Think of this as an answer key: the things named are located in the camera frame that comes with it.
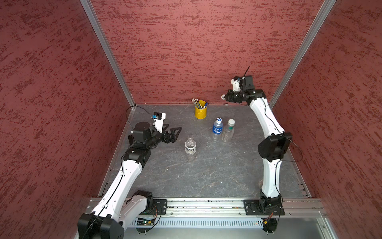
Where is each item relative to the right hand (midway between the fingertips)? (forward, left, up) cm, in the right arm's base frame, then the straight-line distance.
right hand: (224, 98), depth 90 cm
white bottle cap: (-14, -3, -6) cm, 16 cm away
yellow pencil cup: (+5, +14, -20) cm, 25 cm away
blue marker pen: (+9, +10, -14) cm, 19 cm away
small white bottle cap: (0, +1, +1) cm, 2 cm away
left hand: (-23, +30, 0) cm, 38 cm away
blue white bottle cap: (-14, +5, -5) cm, 15 cm away
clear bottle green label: (-16, -2, -16) cm, 23 cm away
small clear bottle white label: (-29, +22, -7) cm, 37 cm away
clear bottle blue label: (-15, +5, -12) cm, 20 cm away
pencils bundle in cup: (+6, +18, -8) cm, 21 cm away
